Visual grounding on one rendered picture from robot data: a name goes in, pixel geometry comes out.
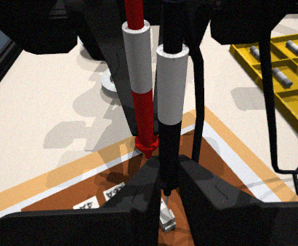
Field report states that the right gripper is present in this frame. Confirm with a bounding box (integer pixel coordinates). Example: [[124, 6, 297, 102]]
[[0, 0, 298, 136]]

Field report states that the black tester probe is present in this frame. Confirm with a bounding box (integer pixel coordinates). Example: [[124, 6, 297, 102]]
[[156, 0, 189, 205]]

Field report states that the white cylindrical fuse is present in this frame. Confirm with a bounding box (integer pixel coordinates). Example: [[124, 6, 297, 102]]
[[286, 40, 298, 55], [250, 46, 260, 61], [273, 68, 293, 87], [160, 198, 174, 226]]

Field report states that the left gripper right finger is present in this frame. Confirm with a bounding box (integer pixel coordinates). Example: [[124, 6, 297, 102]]
[[177, 154, 298, 246]]

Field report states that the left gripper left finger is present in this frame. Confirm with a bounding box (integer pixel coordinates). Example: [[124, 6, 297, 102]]
[[0, 156, 161, 246]]

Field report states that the yellow tray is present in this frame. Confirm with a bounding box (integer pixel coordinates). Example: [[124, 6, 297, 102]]
[[229, 33, 298, 132]]

